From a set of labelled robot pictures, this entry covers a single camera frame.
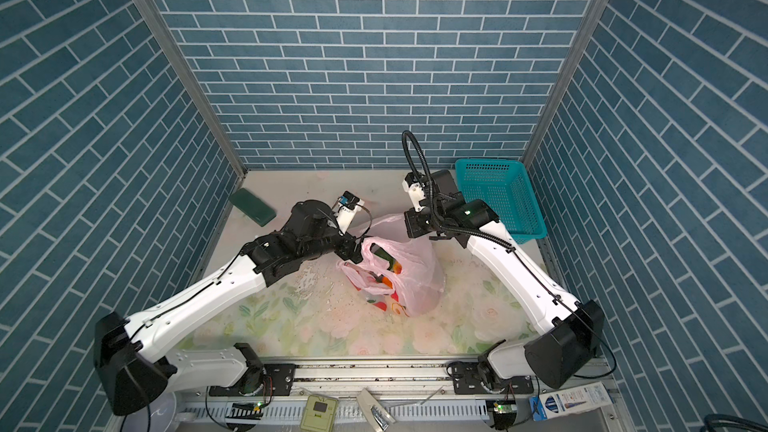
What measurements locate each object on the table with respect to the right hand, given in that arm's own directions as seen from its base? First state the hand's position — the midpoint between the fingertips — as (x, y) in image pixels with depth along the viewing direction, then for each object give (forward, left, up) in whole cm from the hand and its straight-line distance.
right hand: (405, 214), depth 77 cm
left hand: (-5, +10, -1) cm, 11 cm away
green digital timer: (-42, +17, -23) cm, 50 cm away
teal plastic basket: (+35, -37, -25) cm, 57 cm away
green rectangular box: (+17, +57, -24) cm, 64 cm away
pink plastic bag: (-16, 0, -1) cm, 16 cm away
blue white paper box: (-35, -37, -24) cm, 57 cm away
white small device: (-41, +3, -23) cm, 48 cm away
